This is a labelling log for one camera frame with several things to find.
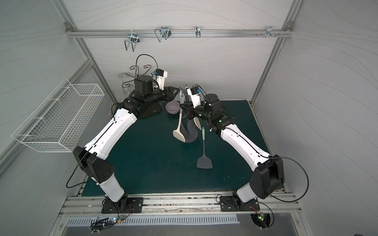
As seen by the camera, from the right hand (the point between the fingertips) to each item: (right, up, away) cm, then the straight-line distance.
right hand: (180, 103), depth 72 cm
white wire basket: (-58, -9, -4) cm, 59 cm away
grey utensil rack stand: (+4, -14, +16) cm, 22 cm away
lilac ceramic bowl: (-9, 0, +38) cm, 39 cm away
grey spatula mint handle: (+13, -34, +15) cm, 40 cm away
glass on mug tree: (-40, +12, +27) cm, 50 cm away
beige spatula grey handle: (-2, -16, +9) cm, 18 cm away
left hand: (-2, +7, 0) cm, 7 cm away
